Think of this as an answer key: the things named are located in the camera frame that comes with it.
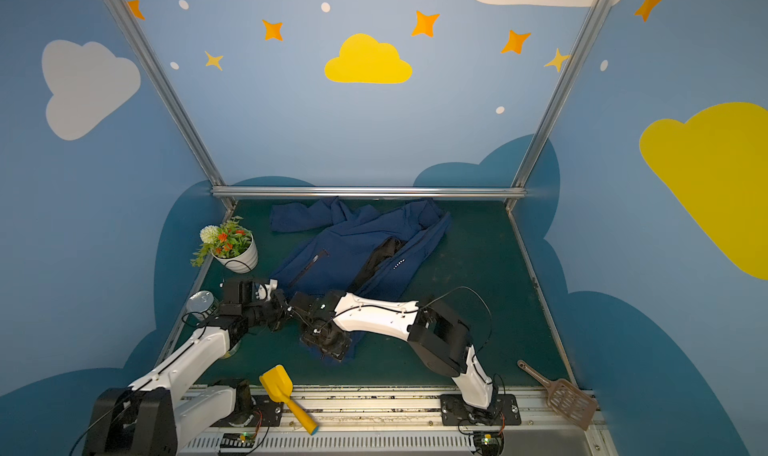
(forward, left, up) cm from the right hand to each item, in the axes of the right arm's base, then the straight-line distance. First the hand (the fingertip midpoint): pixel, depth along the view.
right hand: (315, 349), depth 79 cm
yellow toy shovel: (-8, +9, -5) cm, 13 cm away
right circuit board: (-18, -46, -9) cm, 50 cm away
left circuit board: (-21, +17, -8) cm, 28 cm away
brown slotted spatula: (-7, -67, -7) cm, 68 cm away
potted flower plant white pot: (+26, +29, +11) cm, 40 cm away
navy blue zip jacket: (+33, -6, +1) cm, 34 cm away
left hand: (+12, +4, +4) cm, 13 cm away
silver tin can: (+11, +38, +1) cm, 39 cm away
